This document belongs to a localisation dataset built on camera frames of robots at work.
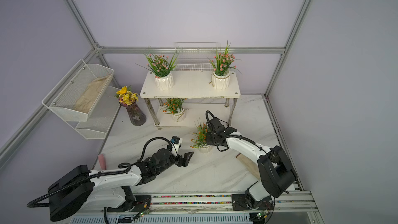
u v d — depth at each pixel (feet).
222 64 2.16
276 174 1.42
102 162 2.82
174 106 2.78
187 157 2.42
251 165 2.82
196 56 2.95
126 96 2.80
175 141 2.31
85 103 2.46
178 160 2.30
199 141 2.62
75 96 2.57
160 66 2.17
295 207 2.40
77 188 1.40
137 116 3.20
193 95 2.41
